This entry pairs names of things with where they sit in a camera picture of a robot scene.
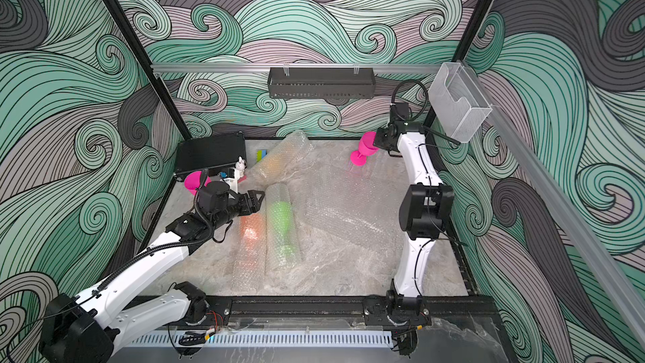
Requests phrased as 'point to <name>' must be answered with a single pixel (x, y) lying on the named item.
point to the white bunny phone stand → (241, 165)
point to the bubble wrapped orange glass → (250, 264)
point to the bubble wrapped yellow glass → (280, 163)
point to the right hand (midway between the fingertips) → (378, 140)
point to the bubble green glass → (283, 248)
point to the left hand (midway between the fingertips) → (255, 191)
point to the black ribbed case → (209, 150)
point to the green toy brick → (259, 155)
